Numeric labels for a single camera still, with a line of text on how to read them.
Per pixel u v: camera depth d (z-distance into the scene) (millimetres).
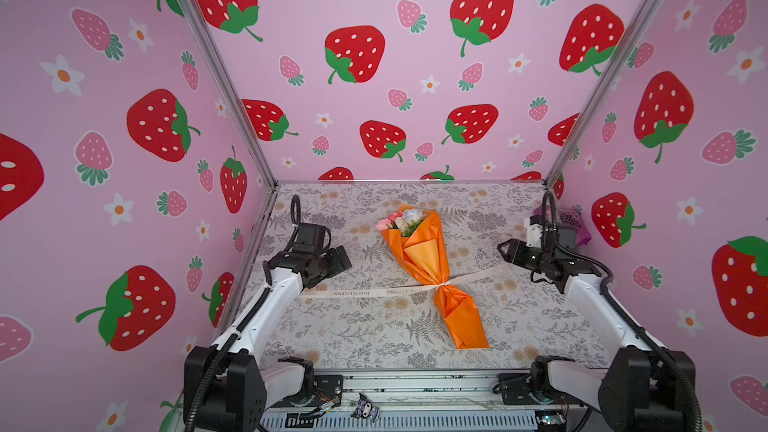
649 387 397
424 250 904
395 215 1047
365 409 696
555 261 642
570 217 1037
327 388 747
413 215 1001
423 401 731
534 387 685
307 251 645
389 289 918
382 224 1007
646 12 761
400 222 1009
